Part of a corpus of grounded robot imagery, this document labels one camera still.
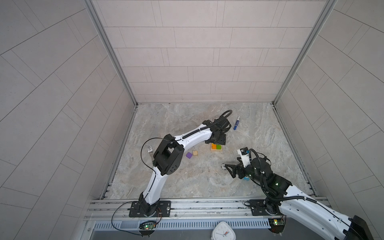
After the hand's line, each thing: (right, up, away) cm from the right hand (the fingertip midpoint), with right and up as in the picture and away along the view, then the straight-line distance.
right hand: (230, 164), depth 78 cm
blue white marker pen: (+10, +20, +26) cm, 35 cm away
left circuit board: (-39, -22, -14) cm, 47 cm away
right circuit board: (+20, -25, -10) cm, 33 cm away
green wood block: (-4, +7, +13) cm, 15 cm away
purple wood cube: (-23, +2, +10) cm, 25 cm away
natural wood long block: (-6, +5, +13) cm, 15 cm away
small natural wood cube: (-19, +3, +10) cm, 22 cm away
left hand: (-2, +11, +11) cm, 16 cm away
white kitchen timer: (-6, -24, -14) cm, 29 cm away
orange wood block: (-8, +7, +13) cm, 16 cm away
